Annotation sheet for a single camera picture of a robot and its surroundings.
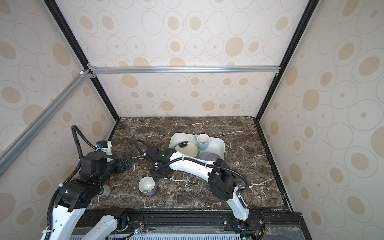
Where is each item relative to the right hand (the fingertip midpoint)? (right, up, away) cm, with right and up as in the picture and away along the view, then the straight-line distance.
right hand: (158, 176), depth 81 cm
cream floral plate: (+17, +12, +17) cm, 26 cm away
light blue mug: (+25, +18, +18) cm, 36 cm away
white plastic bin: (+34, +15, +21) cm, 43 cm away
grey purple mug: (-7, -7, +5) cm, 11 cm away
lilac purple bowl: (+30, +9, +9) cm, 33 cm away
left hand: (-11, +13, -13) cm, 22 cm away
